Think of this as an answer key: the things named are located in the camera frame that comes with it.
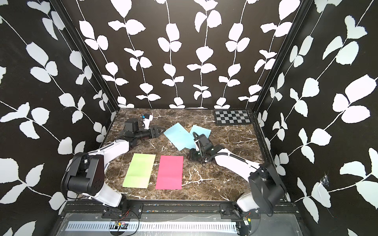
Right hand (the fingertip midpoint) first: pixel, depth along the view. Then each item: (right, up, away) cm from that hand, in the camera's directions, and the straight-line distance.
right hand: (187, 155), depth 84 cm
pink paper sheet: (-11, -13, +2) cm, 17 cm away
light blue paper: (-6, +8, +21) cm, 23 cm away
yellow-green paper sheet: (-30, -12, +6) cm, 33 cm away
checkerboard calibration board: (+34, +23, +30) cm, 51 cm away
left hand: (-15, +16, +4) cm, 22 cm away
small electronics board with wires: (-32, -31, -14) cm, 47 cm away
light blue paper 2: (+9, +13, +25) cm, 29 cm away
